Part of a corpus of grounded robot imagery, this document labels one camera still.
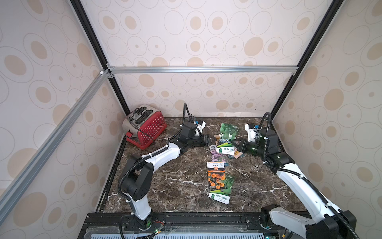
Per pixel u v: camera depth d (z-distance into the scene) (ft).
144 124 3.09
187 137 2.25
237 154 3.19
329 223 1.23
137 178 1.52
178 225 2.39
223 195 2.68
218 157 3.18
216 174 2.94
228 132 2.59
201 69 4.36
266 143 1.85
